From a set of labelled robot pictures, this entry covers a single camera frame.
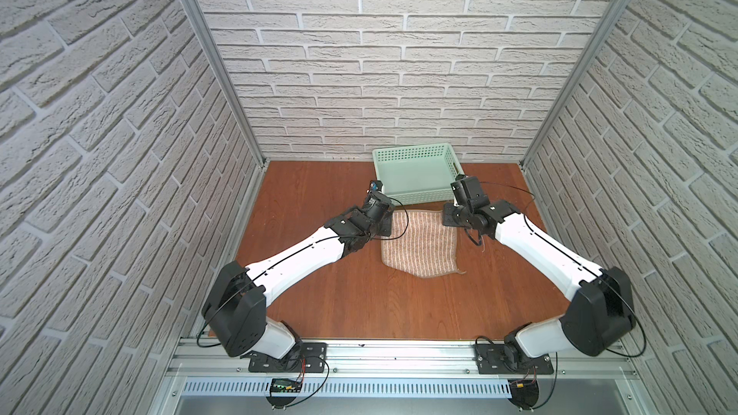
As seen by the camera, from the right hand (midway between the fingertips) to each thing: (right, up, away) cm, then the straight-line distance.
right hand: (441, 213), depth 85 cm
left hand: (-17, +2, -2) cm, 18 cm away
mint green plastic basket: (-3, +14, +33) cm, 36 cm away
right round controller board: (+17, -43, -16) cm, 49 cm away
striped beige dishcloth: (-6, -10, +3) cm, 12 cm away
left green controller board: (-43, -43, -14) cm, 62 cm away
